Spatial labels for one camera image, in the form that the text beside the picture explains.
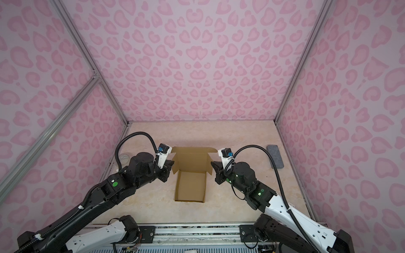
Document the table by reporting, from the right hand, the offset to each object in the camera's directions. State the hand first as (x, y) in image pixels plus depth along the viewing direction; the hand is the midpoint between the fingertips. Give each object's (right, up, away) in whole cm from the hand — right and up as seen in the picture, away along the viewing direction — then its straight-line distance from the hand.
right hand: (211, 163), depth 70 cm
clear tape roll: (-54, -3, +30) cm, 62 cm away
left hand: (-17, +2, 0) cm, 17 cm away
